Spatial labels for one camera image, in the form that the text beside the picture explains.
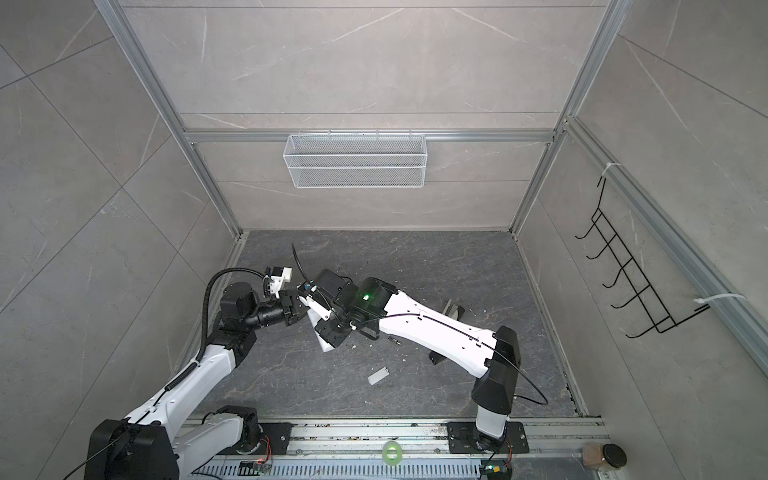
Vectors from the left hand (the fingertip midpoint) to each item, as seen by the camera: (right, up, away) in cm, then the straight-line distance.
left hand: (321, 294), depth 74 cm
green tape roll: (+18, -39, -2) cm, 43 cm away
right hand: (+3, -7, -3) cm, 8 cm away
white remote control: (-1, -5, -3) cm, 6 cm away
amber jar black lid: (+66, -37, -5) cm, 76 cm away
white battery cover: (+14, -25, +10) cm, 30 cm away
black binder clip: (+31, -20, +11) cm, 38 cm away
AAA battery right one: (+20, -17, +16) cm, 30 cm away
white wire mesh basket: (+5, +42, +26) cm, 50 cm away
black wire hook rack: (+73, +1, -11) cm, 74 cm away
